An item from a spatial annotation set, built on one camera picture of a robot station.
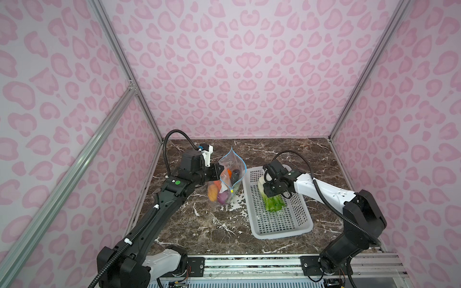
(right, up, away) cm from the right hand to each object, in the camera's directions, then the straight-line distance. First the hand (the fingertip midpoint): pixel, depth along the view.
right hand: (268, 189), depth 87 cm
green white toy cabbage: (0, -5, -7) cm, 9 cm away
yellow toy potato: (-27, -2, 0) cm, 27 cm away
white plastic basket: (+12, -13, -2) cm, 18 cm away
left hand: (-20, +13, -13) cm, 27 cm away
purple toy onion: (-22, -3, -3) cm, 22 cm away
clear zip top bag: (-18, +10, 0) cm, 20 cm away
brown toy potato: (-21, +7, -2) cm, 22 cm away
